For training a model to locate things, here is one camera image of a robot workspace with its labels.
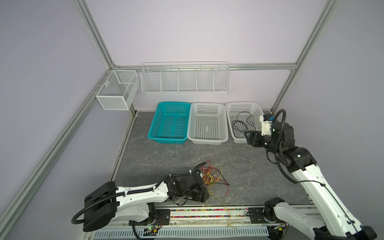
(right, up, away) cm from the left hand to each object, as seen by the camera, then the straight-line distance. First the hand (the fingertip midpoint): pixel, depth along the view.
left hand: (202, 198), depth 76 cm
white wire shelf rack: (-8, +69, +21) cm, 73 cm away
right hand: (+23, +34, -4) cm, 41 cm away
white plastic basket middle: (+5, +39, +36) cm, 53 cm away
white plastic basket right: (+25, +51, +40) cm, 69 cm away
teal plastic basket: (-24, +38, +36) cm, 57 cm away
